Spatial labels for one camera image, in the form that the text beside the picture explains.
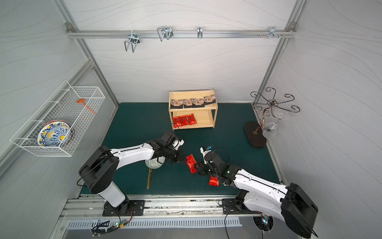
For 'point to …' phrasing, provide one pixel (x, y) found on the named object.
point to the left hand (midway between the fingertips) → (187, 160)
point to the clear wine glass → (271, 129)
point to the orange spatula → (82, 100)
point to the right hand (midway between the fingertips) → (197, 163)
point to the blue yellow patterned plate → (53, 134)
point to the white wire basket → (62, 106)
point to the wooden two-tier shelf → (205, 116)
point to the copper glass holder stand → (255, 131)
